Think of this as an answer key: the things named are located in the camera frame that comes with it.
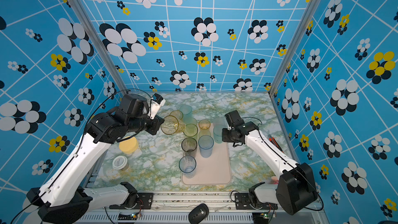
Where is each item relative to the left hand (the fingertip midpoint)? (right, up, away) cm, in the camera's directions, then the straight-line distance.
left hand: (164, 119), depth 66 cm
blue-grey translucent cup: (+18, -15, +18) cm, 29 cm away
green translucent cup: (+9, -9, +26) cm, 29 cm away
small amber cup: (+17, -7, +33) cm, 38 cm away
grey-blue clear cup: (+9, -25, +13) cm, 29 cm away
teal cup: (+7, +2, +31) cm, 32 cm away
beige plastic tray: (+23, -29, +17) cm, 41 cm away
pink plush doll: (+53, -31, +11) cm, 62 cm away
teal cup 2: (+25, -11, +25) cm, 37 cm away
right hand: (+30, -11, +18) cm, 37 cm away
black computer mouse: (+15, -43, +2) cm, 45 cm away
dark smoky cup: (+9, -17, +20) cm, 28 cm away
